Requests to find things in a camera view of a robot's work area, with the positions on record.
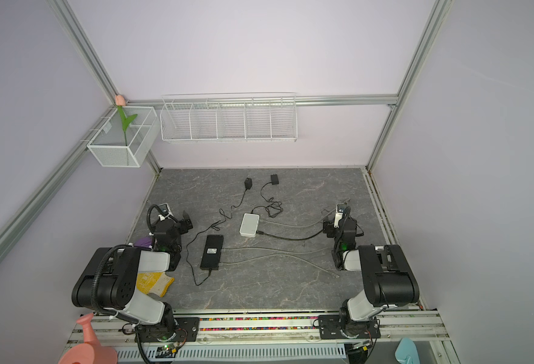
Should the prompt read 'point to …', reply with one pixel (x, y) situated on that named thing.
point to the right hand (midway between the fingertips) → (341, 218)
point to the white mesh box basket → (108, 143)
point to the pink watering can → (91, 352)
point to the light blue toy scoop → (406, 352)
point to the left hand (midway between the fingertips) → (175, 216)
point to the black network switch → (212, 252)
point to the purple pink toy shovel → (145, 242)
